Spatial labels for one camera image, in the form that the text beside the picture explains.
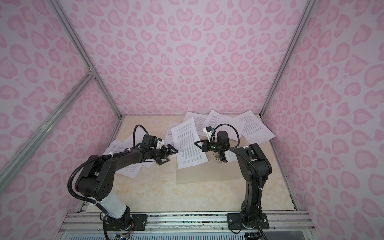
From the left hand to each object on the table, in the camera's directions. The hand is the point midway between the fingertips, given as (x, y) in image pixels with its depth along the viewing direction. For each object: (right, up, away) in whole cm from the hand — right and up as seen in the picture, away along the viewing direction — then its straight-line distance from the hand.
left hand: (175, 153), depth 91 cm
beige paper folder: (+23, -11, +1) cm, 25 cm away
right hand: (+13, +6, 0) cm, 14 cm away
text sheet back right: (+56, +14, +20) cm, 61 cm away
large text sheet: (+5, +10, +7) cm, 13 cm away
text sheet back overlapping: (+28, +22, +27) cm, 45 cm away
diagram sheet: (-7, +8, +15) cm, 18 cm away
